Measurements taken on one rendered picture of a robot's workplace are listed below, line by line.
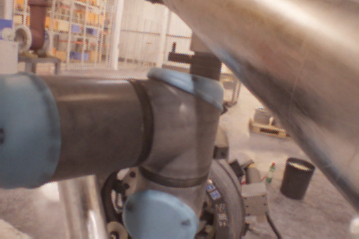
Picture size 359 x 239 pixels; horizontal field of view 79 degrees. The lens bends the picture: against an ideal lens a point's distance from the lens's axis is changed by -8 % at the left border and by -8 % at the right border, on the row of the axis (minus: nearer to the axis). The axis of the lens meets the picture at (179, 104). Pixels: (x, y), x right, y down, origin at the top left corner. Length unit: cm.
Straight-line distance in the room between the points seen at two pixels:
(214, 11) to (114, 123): 11
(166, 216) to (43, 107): 17
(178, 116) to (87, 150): 9
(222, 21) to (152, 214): 21
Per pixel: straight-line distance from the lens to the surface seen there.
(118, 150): 20
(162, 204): 27
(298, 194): 282
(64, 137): 18
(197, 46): 53
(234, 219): 103
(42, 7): 515
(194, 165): 26
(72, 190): 69
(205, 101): 24
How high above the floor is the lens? 130
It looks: 12 degrees down
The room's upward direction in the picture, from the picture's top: 9 degrees clockwise
